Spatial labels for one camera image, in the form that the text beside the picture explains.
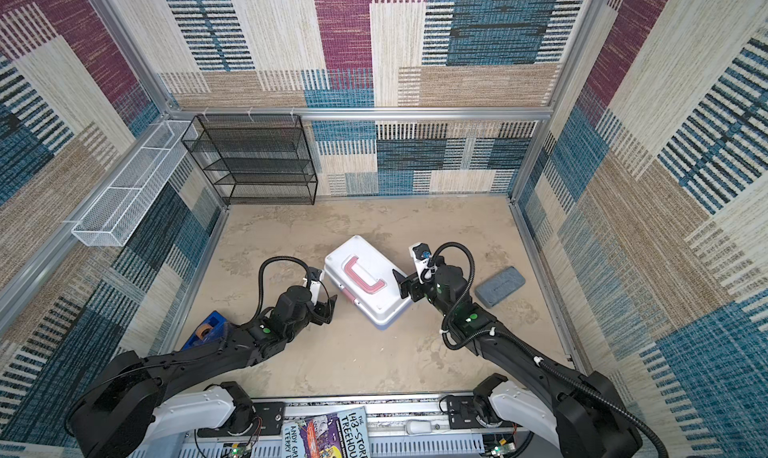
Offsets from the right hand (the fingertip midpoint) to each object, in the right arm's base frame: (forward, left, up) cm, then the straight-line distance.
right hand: (411, 266), depth 81 cm
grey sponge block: (+1, -28, -15) cm, 32 cm away
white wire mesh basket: (+5, +70, +17) cm, 72 cm away
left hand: (-2, +25, -7) cm, 26 cm away
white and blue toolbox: (+1, +13, -5) cm, 14 cm away
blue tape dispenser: (-12, +54, -10) cm, 56 cm away
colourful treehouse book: (-36, +18, -14) cm, 42 cm away
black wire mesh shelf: (+48, +54, 0) cm, 72 cm away
